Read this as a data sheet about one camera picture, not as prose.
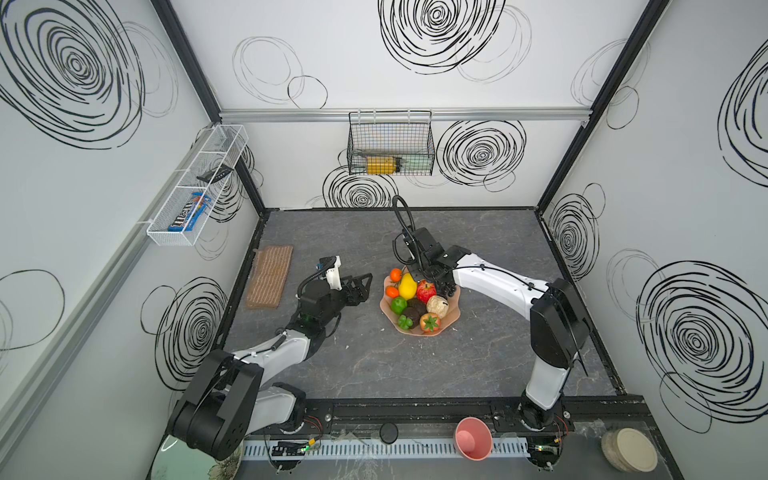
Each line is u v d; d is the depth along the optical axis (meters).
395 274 0.91
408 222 0.79
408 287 0.90
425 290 0.89
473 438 0.71
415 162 0.87
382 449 0.64
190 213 0.67
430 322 0.81
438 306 0.84
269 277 0.99
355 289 0.75
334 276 0.75
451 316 0.86
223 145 0.93
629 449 0.65
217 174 0.77
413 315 0.83
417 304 0.88
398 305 0.86
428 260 0.68
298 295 0.64
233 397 0.42
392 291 0.90
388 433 0.63
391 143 0.99
